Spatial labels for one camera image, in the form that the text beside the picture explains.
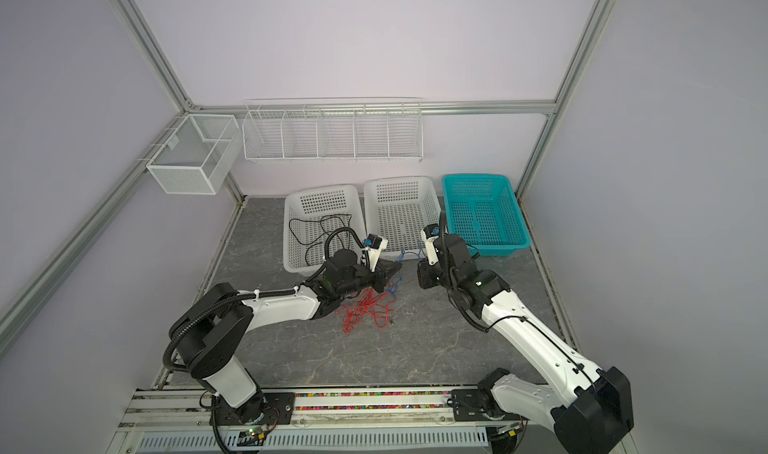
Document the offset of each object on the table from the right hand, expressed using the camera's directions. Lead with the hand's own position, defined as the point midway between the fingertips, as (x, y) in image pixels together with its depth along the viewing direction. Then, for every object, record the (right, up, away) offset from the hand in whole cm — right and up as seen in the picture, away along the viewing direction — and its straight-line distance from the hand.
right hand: (424, 263), depth 79 cm
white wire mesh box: (-75, +33, +20) cm, 84 cm away
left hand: (-6, -2, +4) cm, 8 cm away
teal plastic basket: (+28, +16, +37) cm, 49 cm away
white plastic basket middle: (-6, +16, +37) cm, 41 cm away
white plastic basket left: (-37, +11, +33) cm, 51 cm away
